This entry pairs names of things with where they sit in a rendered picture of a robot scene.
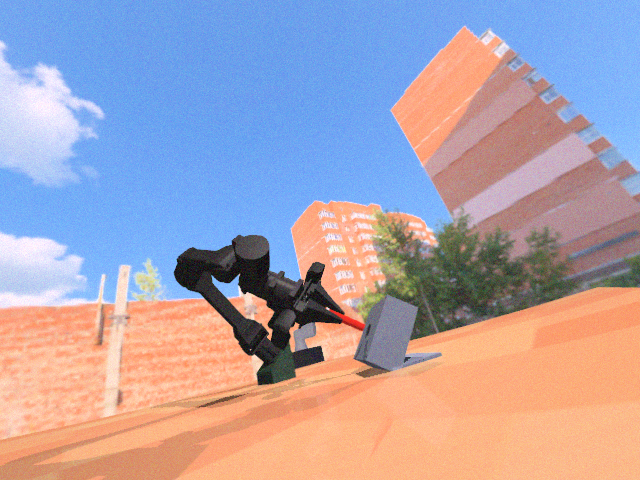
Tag red peg with white band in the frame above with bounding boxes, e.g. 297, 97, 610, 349
327, 308, 365, 332

